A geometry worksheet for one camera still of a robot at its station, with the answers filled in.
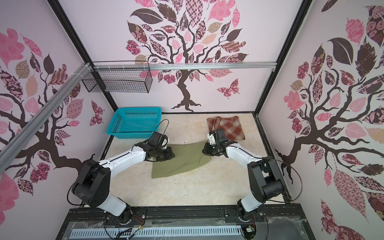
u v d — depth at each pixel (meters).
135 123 1.14
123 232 0.72
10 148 0.51
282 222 0.72
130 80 0.80
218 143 0.71
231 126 1.10
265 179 0.45
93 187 0.44
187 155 0.88
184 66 0.92
